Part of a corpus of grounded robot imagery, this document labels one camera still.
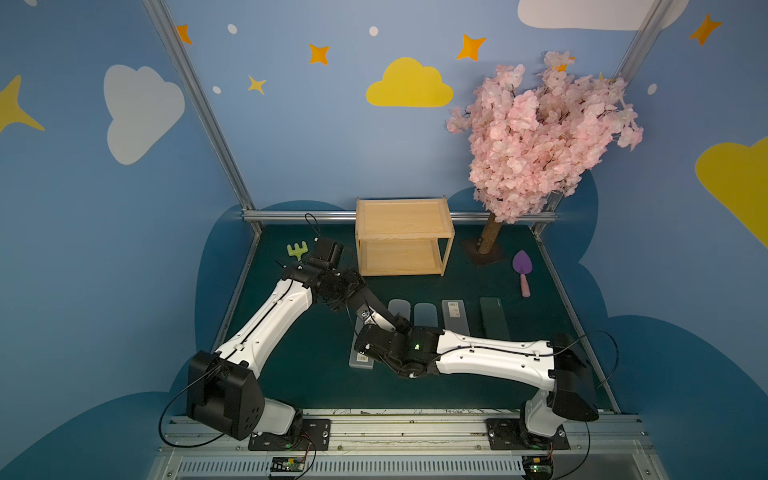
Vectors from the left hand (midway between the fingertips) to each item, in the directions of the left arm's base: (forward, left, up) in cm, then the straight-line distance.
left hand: (362, 286), depth 82 cm
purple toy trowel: (+24, -58, -19) cm, 65 cm away
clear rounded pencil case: (+4, -12, -18) cm, 22 cm away
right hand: (-11, -8, -2) cm, 14 cm away
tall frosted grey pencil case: (0, -29, -17) cm, 34 cm away
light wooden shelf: (+17, -12, +2) cm, 21 cm away
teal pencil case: (+1, -20, -17) cm, 26 cm away
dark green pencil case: (0, -42, -18) cm, 46 cm away
